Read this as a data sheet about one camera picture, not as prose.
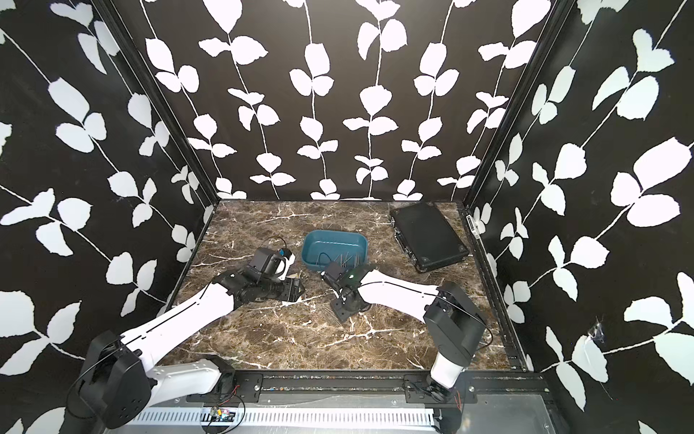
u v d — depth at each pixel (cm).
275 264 66
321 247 105
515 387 76
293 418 70
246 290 58
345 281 61
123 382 39
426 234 108
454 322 45
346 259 101
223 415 71
